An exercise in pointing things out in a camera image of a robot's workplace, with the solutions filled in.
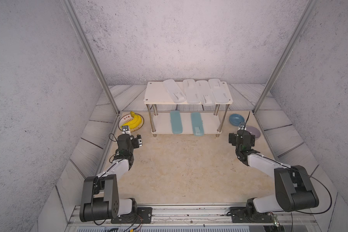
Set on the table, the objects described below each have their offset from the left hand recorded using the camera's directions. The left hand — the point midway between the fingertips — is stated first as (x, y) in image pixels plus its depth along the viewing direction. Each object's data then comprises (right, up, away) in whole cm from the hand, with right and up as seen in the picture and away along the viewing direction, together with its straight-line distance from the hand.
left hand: (132, 135), depth 90 cm
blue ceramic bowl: (+72, +10, +21) cm, 75 cm away
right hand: (+68, +1, 0) cm, 68 cm away
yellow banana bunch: (-3, +8, +17) cm, 19 cm away
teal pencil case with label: (+42, +7, +14) cm, 44 cm away
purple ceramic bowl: (+82, +2, +14) cm, 83 cm away
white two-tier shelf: (+53, +8, +16) cm, 56 cm away
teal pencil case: (+26, +8, +15) cm, 31 cm away
